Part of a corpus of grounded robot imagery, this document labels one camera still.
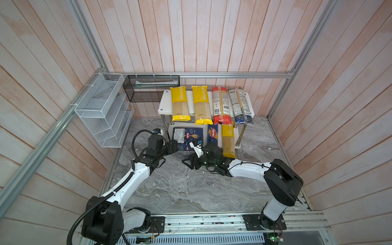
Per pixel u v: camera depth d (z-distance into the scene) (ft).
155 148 2.05
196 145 2.45
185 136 3.04
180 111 2.39
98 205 1.30
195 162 2.41
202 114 2.35
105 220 1.29
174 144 2.50
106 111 2.38
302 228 2.40
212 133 3.21
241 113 2.34
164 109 2.54
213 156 2.18
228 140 3.13
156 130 2.41
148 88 3.41
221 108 2.40
